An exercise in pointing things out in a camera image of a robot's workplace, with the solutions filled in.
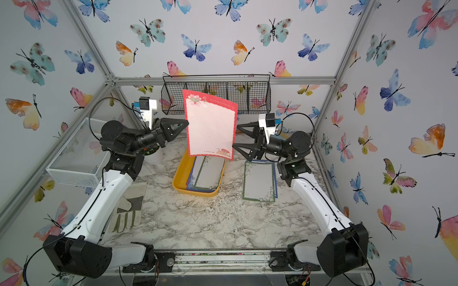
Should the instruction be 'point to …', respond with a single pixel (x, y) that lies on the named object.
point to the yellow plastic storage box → (183, 174)
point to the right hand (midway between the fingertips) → (238, 136)
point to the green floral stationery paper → (259, 183)
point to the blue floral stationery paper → (275, 181)
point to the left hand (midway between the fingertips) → (187, 124)
